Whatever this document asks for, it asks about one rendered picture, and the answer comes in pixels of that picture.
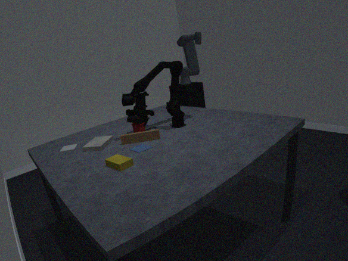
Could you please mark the olive yellow block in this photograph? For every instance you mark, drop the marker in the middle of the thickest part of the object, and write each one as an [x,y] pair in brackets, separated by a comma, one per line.
[119,162]

